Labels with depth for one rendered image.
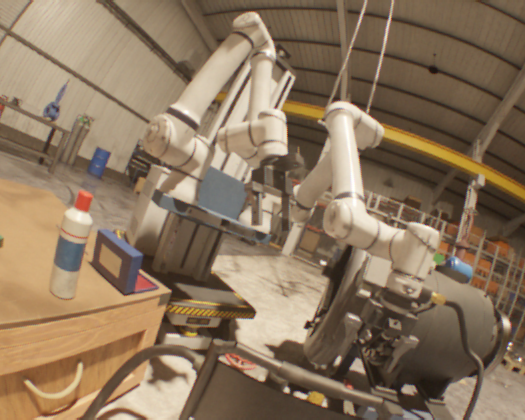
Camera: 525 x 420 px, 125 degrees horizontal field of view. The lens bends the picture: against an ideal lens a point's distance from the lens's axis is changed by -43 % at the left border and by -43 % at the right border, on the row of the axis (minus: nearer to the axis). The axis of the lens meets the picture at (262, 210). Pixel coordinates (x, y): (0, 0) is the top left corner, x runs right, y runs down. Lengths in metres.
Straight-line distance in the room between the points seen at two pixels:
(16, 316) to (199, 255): 1.13
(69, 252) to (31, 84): 7.89
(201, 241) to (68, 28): 8.11
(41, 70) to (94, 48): 1.89
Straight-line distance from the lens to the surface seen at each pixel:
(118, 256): 0.64
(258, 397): 0.52
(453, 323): 1.22
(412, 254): 0.56
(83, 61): 8.75
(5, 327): 0.49
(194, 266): 1.44
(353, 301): 0.91
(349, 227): 0.55
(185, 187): 1.01
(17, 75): 8.27
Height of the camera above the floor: 0.78
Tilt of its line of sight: 2 degrees up
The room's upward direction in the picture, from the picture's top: 23 degrees clockwise
